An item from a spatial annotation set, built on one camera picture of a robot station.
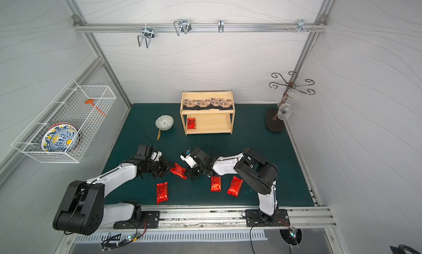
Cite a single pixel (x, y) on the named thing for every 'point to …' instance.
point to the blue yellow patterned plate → (56, 137)
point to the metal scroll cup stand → (273, 123)
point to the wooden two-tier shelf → (209, 121)
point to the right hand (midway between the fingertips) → (185, 171)
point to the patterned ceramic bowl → (164, 122)
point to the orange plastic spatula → (90, 101)
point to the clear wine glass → (285, 109)
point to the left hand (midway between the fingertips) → (174, 167)
